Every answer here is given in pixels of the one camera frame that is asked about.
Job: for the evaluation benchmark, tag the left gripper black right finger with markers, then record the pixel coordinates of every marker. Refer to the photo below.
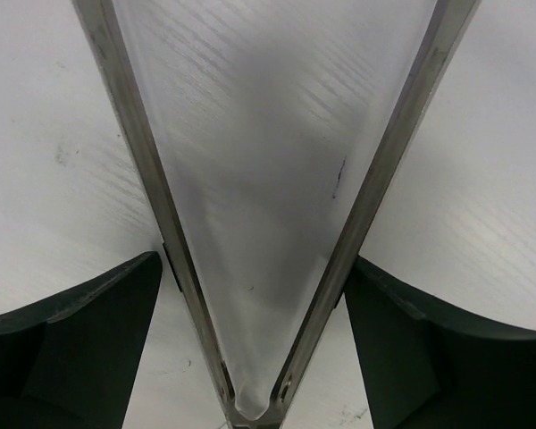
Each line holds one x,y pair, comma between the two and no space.
429,364

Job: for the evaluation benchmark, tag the silver metal tongs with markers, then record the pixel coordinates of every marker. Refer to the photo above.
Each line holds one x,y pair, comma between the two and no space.
265,135

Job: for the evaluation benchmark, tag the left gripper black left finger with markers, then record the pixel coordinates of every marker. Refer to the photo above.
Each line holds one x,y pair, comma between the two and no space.
70,360

